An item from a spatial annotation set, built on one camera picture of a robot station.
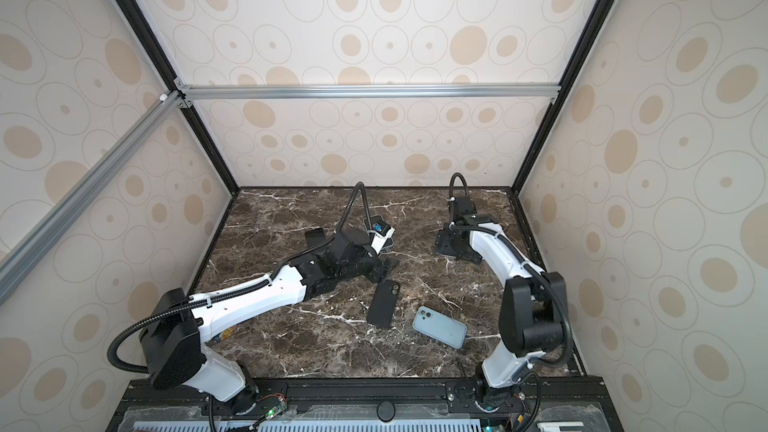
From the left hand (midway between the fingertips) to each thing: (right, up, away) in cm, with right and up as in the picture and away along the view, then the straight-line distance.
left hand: (397, 253), depth 77 cm
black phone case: (-4, -17, +13) cm, 21 cm away
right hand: (+18, 0, +14) cm, 23 cm away
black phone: (-29, +2, +29) cm, 41 cm away
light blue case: (+13, -23, +9) cm, 28 cm away
